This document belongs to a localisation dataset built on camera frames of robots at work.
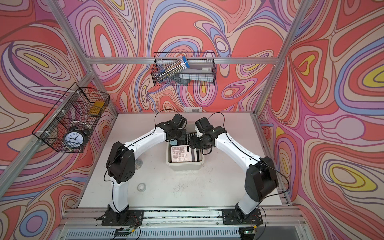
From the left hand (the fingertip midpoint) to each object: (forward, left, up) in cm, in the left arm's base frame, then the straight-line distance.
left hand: (184, 134), depth 94 cm
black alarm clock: (-17, +48, +19) cm, 55 cm away
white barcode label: (+33, -6, -9) cm, 34 cm away
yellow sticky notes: (+1, +46, +21) cm, 51 cm away
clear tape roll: (-29, +24, -11) cm, 39 cm away
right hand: (-12, -7, +3) cm, 14 cm away
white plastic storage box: (-19, -1, -4) cm, 20 cm away
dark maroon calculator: (-5, -2, 0) cm, 5 cm away
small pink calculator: (-14, +1, 0) cm, 14 cm away
